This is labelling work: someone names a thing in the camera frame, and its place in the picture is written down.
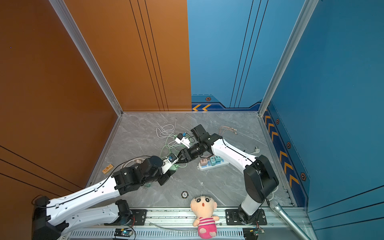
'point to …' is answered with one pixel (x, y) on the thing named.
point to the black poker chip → (184, 194)
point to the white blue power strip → (223, 162)
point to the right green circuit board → (252, 233)
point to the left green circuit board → (123, 232)
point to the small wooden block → (107, 169)
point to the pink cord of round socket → (137, 161)
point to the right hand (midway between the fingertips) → (179, 160)
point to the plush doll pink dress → (203, 207)
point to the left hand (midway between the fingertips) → (173, 166)
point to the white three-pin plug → (257, 150)
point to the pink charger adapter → (203, 162)
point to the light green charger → (177, 166)
